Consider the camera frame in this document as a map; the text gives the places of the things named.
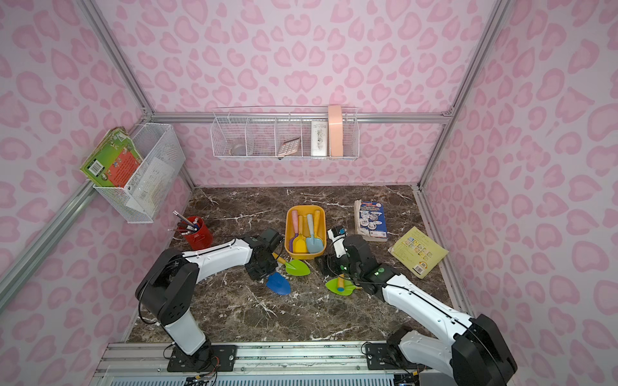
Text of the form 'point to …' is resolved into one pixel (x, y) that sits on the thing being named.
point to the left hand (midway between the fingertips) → (272, 268)
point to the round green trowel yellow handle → (341, 285)
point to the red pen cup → (197, 235)
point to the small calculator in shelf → (290, 147)
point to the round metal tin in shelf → (238, 150)
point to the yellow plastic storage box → (303, 210)
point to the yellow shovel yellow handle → (299, 242)
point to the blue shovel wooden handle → (278, 284)
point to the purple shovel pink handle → (295, 227)
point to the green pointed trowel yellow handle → (296, 267)
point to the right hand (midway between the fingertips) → (322, 256)
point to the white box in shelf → (319, 138)
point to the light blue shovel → (313, 244)
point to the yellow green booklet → (418, 252)
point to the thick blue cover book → (369, 220)
